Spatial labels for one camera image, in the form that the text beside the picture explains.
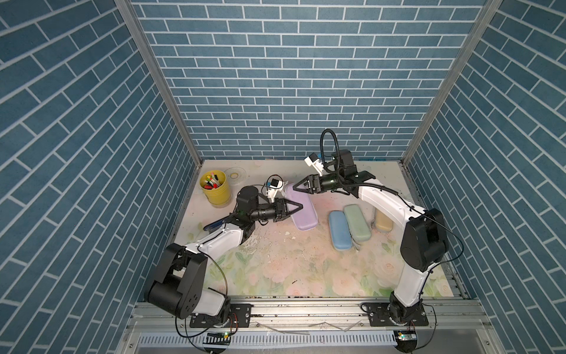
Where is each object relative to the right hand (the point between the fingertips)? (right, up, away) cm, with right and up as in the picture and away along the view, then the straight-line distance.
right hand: (300, 188), depth 80 cm
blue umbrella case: (+17, -19, +14) cm, 29 cm away
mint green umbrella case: (+25, -15, +14) cm, 32 cm away
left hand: (+1, -8, -5) cm, 9 cm away
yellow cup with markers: (-35, 0, +11) cm, 37 cm away
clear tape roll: (-34, +6, +35) cm, 49 cm away
